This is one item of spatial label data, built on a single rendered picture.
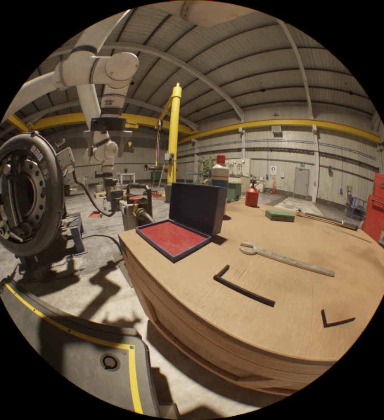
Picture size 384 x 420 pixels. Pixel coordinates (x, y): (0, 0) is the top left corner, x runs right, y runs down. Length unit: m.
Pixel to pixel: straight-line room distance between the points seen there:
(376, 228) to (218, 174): 2.88
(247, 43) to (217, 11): 8.57
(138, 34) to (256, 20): 5.38
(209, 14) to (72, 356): 0.53
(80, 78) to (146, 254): 0.46
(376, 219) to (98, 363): 3.11
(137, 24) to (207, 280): 8.70
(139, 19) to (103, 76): 8.04
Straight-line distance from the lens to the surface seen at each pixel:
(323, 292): 0.25
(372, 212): 2.93
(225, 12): 0.18
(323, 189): 10.21
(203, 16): 0.19
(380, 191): 2.96
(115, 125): 0.49
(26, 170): 1.07
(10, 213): 0.99
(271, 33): 8.56
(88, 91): 0.72
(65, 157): 0.87
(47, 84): 0.83
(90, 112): 0.69
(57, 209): 0.86
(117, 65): 0.38
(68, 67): 0.43
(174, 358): 0.61
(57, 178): 0.85
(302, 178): 10.00
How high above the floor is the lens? 0.61
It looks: 15 degrees down
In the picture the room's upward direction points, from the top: 2 degrees clockwise
